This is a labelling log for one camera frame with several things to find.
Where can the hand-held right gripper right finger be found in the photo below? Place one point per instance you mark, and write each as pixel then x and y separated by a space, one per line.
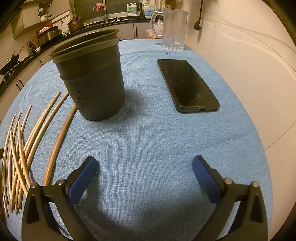
pixel 205 180

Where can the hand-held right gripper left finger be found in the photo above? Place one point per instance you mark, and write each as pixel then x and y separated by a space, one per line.
pixel 83 180

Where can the pile of wooden chopsticks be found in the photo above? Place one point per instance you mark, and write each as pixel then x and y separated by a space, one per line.
pixel 26 157

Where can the dark grey perforated utensil holder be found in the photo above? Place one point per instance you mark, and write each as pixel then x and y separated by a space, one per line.
pixel 92 88

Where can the blue table cloth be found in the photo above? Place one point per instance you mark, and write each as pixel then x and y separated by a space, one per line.
pixel 148 139

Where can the black smartphone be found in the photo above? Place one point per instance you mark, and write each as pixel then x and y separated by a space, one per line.
pixel 187 85

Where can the black kitchen countertop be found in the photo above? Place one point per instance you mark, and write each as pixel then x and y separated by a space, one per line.
pixel 39 51

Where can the black wok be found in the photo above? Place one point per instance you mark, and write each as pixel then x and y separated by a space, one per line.
pixel 10 64

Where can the dark kettle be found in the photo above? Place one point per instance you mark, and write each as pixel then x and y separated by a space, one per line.
pixel 31 48

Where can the silver countertop appliance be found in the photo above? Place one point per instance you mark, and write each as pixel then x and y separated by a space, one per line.
pixel 47 36

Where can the brown cooking pot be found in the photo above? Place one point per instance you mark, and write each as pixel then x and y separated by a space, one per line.
pixel 75 27

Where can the clear glass mug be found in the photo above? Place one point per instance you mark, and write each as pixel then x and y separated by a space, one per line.
pixel 173 30

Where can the red tray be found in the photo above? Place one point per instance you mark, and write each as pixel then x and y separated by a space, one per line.
pixel 44 28

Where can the clear plastic bag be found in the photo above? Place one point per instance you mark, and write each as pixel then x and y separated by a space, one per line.
pixel 148 32

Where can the metal faucet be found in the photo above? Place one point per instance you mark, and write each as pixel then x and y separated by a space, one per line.
pixel 104 12

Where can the dark kitchen window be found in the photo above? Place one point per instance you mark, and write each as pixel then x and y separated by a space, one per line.
pixel 87 9

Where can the pink cloth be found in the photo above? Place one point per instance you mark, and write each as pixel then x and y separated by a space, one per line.
pixel 100 6

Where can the white green-label detergent bottle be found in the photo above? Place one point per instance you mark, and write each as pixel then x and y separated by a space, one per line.
pixel 131 9

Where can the white blue-label detergent bottle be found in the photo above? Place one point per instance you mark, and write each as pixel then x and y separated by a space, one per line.
pixel 149 10

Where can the open wall shelf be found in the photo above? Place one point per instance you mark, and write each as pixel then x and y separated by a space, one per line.
pixel 30 20

